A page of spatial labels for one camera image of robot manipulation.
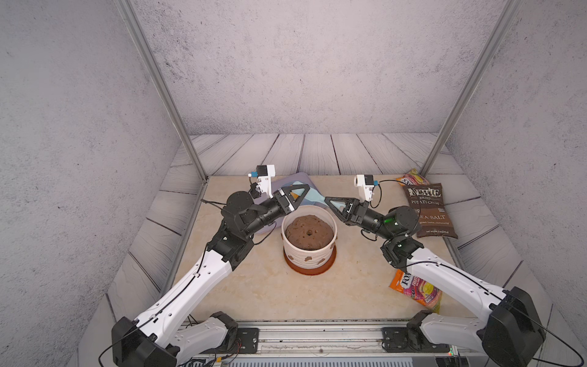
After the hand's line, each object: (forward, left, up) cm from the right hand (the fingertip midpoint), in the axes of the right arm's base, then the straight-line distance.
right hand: (327, 206), depth 59 cm
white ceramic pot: (-1, +6, -28) cm, 28 cm away
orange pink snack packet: (+46, -48, -37) cm, 76 cm away
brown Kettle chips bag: (+32, -51, -38) cm, 71 cm away
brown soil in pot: (+10, +5, -29) cm, 31 cm away
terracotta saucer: (-1, +2, -37) cm, 37 cm away
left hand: (+3, +4, +2) cm, 6 cm away
